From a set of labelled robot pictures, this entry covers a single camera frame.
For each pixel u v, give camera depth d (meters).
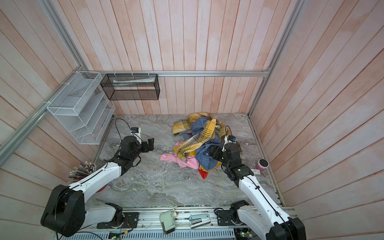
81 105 0.74
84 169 0.77
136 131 0.75
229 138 0.73
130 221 0.73
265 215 0.42
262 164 0.88
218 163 0.72
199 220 0.72
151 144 0.78
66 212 0.41
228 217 0.73
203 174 0.88
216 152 0.71
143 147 0.73
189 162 0.85
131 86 1.04
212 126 0.82
